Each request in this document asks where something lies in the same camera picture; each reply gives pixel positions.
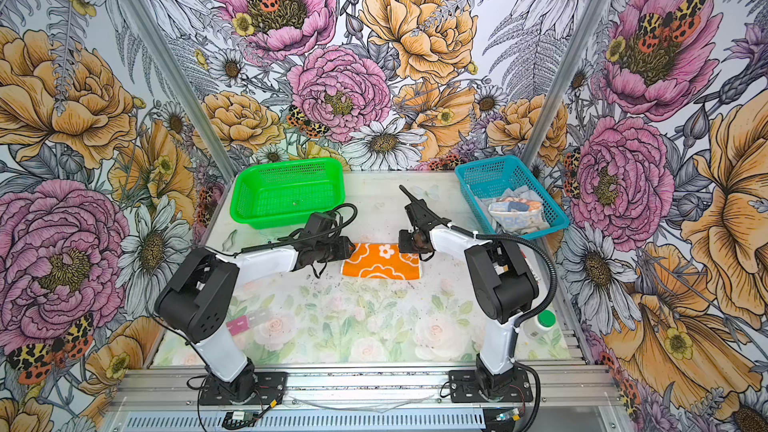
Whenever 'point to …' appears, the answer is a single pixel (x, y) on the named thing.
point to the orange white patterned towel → (382, 261)
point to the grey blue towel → (518, 210)
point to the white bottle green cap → (543, 326)
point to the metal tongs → (230, 235)
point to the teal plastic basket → (488, 177)
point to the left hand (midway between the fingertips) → (348, 255)
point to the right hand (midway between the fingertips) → (407, 251)
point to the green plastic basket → (286, 193)
